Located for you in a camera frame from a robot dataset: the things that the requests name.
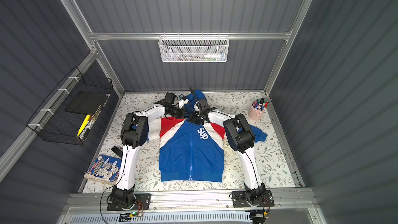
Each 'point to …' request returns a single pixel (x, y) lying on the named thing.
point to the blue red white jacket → (190, 151)
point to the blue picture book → (105, 168)
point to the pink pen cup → (256, 111)
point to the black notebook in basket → (86, 102)
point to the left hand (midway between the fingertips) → (194, 117)
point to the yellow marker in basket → (84, 124)
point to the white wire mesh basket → (209, 47)
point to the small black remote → (117, 151)
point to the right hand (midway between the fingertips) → (190, 119)
